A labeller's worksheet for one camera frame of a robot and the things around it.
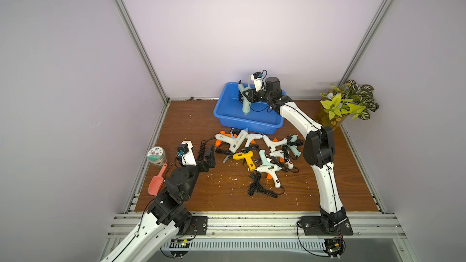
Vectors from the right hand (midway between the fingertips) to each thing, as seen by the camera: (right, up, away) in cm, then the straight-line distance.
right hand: (246, 86), depth 93 cm
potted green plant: (+52, -7, 0) cm, 53 cm away
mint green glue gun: (0, -9, -1) cm, 9 cm away
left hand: (-17, -28, -21) cm, 39 cm away
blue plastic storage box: (+10, -17, +14) cm, 24 cm away
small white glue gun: (+3, -28, +7) cm, 29 cm away
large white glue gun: (-6, -29, +3) cm, 30 cm away
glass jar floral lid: (-44, -35, -7) cm, 56 cm away
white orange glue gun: (+14, -31, +3) cm, 34 cm away
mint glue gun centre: (+9, -39, -4) cm, 40 cm away
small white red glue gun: (+22, -40, -3) cm, 46 cm away
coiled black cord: (+4, -45, -8) cm, 46 cm away
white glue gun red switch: (+11, -42, -8) cm, 44 cm away
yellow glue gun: (+1, -36, 0) cm, 36 cm away
